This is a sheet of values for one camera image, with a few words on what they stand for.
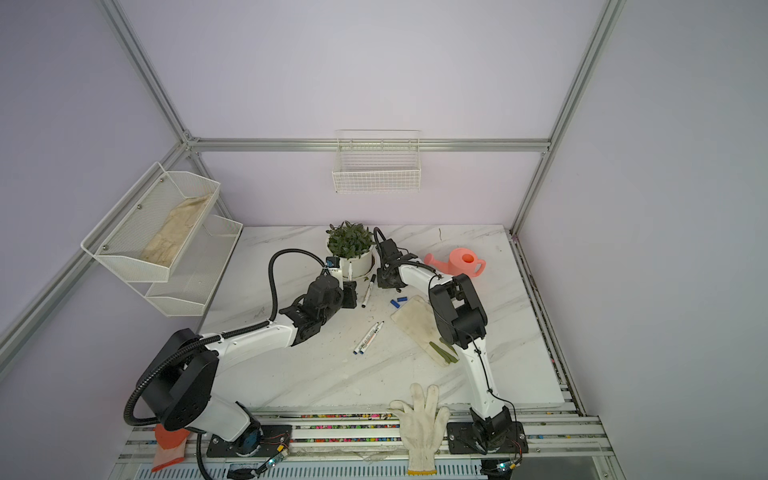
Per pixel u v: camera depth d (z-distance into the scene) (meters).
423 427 0.76
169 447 0.73
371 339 0.90
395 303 0.99
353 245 0.95
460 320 0.59
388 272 0.78
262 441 0.72
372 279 1.05
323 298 0.66
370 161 0.96
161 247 0.75
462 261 0.98
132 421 0.40
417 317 0.96
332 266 0.76
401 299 1.01
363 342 0.90
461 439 0.74
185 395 0.43
